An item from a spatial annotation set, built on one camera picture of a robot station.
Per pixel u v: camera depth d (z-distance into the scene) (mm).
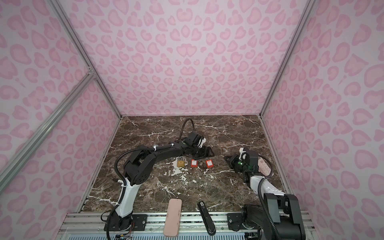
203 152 839
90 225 735
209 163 926
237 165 775
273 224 389
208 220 705
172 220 732
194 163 924
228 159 859
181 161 946
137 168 548
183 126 1141
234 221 736
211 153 879
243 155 780
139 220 738
